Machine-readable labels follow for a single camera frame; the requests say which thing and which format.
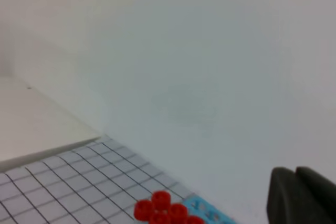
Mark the row tube one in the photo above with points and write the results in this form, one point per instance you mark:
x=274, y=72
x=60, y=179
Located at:
x=161, y=200
x=143, y=210

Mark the front row tube two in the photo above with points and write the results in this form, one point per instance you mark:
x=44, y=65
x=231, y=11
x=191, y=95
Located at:
x=160, y=218

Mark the back row tube two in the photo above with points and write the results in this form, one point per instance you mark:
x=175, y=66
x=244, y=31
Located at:
x=178, y=213

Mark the row tube two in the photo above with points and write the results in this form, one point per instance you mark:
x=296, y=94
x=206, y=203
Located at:
x=160, y=218
x=178, y=213

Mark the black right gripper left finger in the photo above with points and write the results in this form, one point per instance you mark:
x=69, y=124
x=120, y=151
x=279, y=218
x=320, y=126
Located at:
x=289, y=200

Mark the back row tube three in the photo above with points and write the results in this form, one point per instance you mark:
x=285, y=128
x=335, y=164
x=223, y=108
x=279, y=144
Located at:
x=192, y=219

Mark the front row tube one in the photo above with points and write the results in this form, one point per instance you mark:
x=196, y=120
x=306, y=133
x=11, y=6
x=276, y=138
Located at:
x=143, y=210

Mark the grid patterned table mat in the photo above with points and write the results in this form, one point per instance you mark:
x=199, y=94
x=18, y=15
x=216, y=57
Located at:
x=97, y=183

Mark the back row tube one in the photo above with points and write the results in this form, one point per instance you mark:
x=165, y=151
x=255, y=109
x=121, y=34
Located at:
x=161, y=200

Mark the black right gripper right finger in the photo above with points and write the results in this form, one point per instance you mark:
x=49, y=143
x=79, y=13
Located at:
x=321, y=188

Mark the blue test tube rack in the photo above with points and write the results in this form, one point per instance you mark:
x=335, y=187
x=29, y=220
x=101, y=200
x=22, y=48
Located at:
x=197, y=206

